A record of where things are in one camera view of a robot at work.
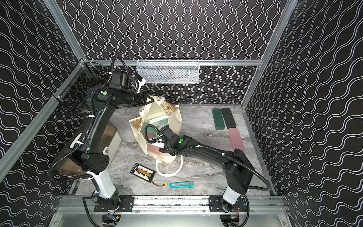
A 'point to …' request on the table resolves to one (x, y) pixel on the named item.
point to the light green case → (151, 132)
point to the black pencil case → (228, 117)
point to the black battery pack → (143, 172)
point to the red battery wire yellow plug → (165, 184)
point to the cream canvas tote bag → (159, 111)
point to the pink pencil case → (236, 139)
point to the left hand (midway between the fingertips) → (152, 96)
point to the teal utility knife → (187, 184)
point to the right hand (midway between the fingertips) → (164, 137)
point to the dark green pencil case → (218, 119)
